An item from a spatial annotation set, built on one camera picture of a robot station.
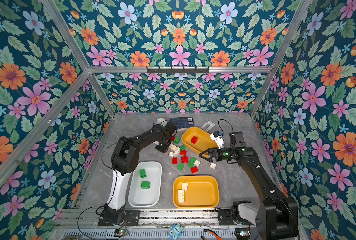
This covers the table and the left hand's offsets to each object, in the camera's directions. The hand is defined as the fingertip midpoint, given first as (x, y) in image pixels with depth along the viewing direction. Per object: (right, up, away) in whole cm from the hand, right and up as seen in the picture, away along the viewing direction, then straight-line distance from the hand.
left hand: (170, 144), depth 98 cm
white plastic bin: (-15, -27, -17) cm, 36 cm away
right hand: (+21, -2, -21) cm, 30 cm away
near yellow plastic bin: (+20, -24, -16) cm, 36 cm away
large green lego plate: (+14, -11, -6) cm, 19 cm away
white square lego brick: (+17, -11, -6) cm, 21 cm away
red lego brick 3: (+9, -10, -5) cm, 14 cm away
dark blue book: (+7, +15, +16) cm, 24 cm away
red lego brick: (+16, +3, +3) cm, 16 cm away
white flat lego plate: (+27, -12, -7) cm, 31 cm away
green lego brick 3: (+4, +3, +3) cm, 5 cm away
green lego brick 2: (-15, -15, -13) cm, 25 cm away
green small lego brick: (+7, -13, -7) cm, 16 cm away
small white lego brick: (+10, -22, -16) cm, 29 cm away
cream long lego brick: (+8, -26, -19) cm, 33 cm away
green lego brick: (-13, -21, -14) cm, 29 cm away
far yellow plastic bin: (+19, +2, +6) cm, 20 cm away
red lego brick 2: (+16, -15, -7) cm, 23 cm away
